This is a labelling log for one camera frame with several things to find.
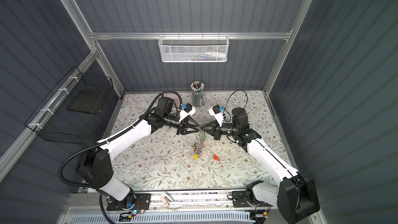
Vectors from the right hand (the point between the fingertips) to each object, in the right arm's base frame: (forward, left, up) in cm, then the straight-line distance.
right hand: (204, 130), depth 73 cm
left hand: (+2, +3, -1) cm, 3 cm away
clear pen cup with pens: (+33, +4, -6) cm, 34 cm away
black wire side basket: (+7, +61, +7) cm, 62 cm away
